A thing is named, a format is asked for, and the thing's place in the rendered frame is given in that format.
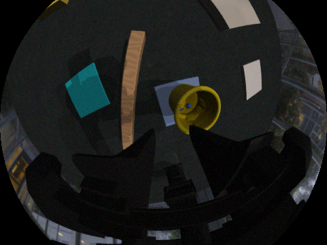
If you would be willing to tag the yellow block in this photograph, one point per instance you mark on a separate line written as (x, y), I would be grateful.
(57, 4)

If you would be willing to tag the olive yellow cup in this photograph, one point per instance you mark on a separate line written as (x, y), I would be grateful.
(205, 106)

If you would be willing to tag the wooden plank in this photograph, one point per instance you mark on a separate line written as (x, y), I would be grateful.
(133, 58)

